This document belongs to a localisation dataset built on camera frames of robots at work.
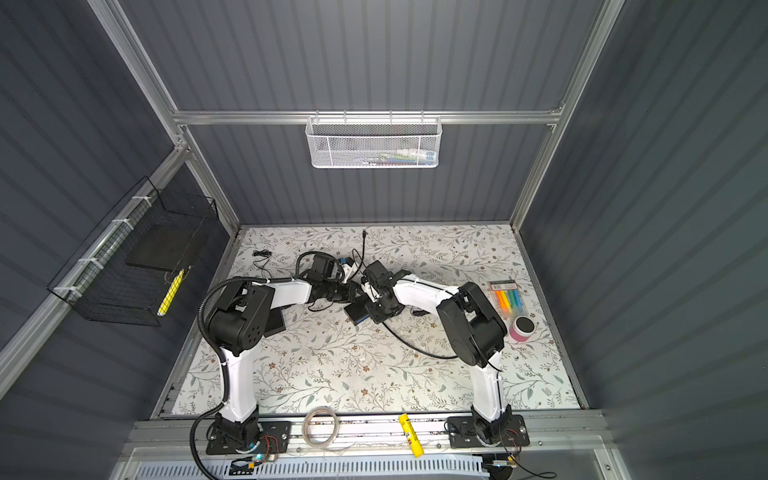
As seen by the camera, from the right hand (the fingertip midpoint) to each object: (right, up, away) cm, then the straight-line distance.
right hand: (380, 315), depth 95 cm
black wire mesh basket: (-60, +17, -22) cm, 66 cm away
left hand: (-4, +5, +4) cm, 8 cm away
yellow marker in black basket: (-48, +10, -26) cm, 56 cm away
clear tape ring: (-18, -25, -21) cm, 37 cm away
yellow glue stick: (+9, -25, -22) cm, 35 cm away
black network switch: (-8, +1, -1) cm, 8 cm away
